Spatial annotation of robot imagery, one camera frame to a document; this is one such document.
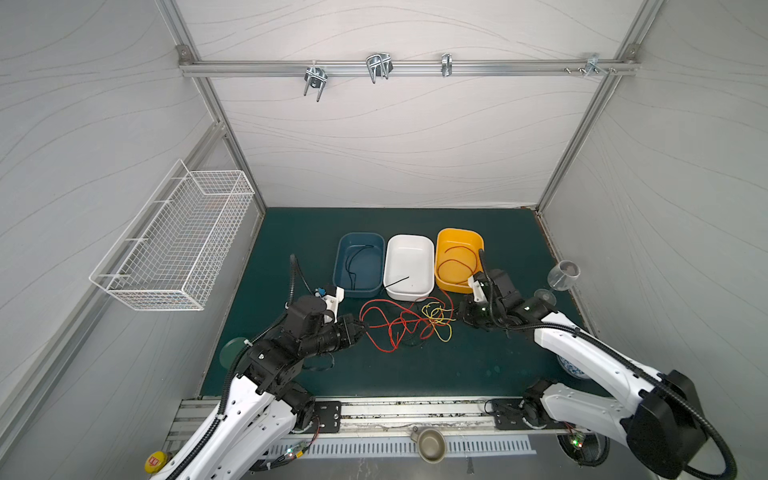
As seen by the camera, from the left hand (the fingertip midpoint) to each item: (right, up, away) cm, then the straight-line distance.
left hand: (372, 322), depth 70 cm
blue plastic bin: (-7, +10, +34) cm, 37 cm away
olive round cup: (+14, -29, 0) cm, 32 cm away
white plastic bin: (+11, +10, +31) cm, 34 cm away
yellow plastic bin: (+28, +13, +34) cm, 45 cm away
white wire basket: (-47, +16, -2) cm, 49 cm away
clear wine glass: (+54, +8, +16) cm, 57 cm away
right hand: (+23, +1, +12) cm, 26 cm away
